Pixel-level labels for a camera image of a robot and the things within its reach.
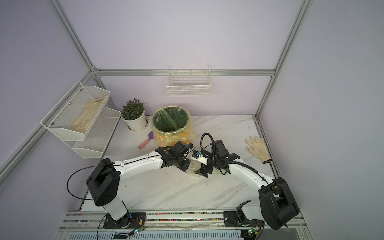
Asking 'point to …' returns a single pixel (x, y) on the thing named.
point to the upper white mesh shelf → (71, 119)
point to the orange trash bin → (172, 145)
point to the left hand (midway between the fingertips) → (186, 165)
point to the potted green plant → (134, 113)
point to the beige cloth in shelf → (82, 122)
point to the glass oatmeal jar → (194, 166)
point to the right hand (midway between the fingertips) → (200, 163)
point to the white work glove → (258, 149)
